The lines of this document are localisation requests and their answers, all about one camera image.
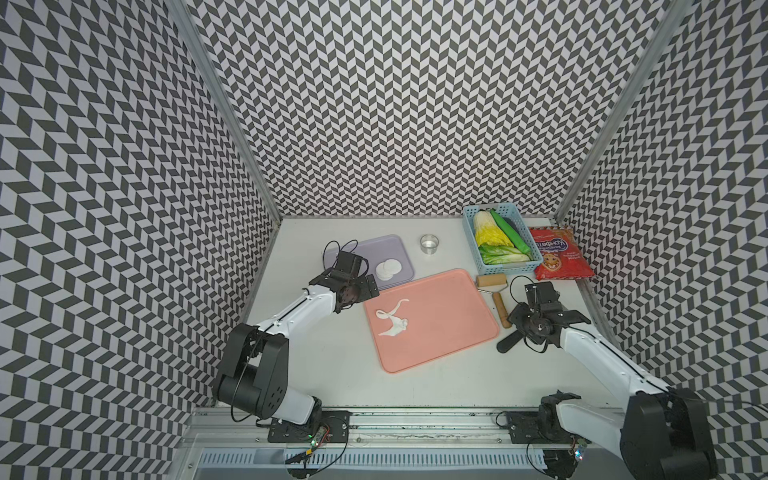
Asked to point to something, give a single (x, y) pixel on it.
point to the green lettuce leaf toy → (496, 254)
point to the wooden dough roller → (495, 283)
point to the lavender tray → (386, 257)
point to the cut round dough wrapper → (385, 270)
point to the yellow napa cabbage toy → (488, 231)
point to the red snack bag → (563, 256)
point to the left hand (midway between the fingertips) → (362, 293)
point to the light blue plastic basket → (468, 212)
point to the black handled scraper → (509, 340)
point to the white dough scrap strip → (398, 326)
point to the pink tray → (429, 319)
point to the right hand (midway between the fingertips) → (516, 324)
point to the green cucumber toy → (516, 240)
